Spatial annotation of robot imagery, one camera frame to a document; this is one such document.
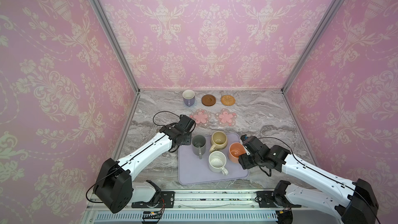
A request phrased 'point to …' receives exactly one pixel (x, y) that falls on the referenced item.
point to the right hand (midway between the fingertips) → (244, 158)
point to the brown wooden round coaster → (208, 100)
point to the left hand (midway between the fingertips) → (186, 138)
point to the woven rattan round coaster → (227, 100)
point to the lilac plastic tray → (191, 170)
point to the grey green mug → (199, 144)
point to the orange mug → (235, 150)
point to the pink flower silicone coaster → (226, 118)
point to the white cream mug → (216, 162)
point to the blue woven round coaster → (195, 104)
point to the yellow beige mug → (219, 139)
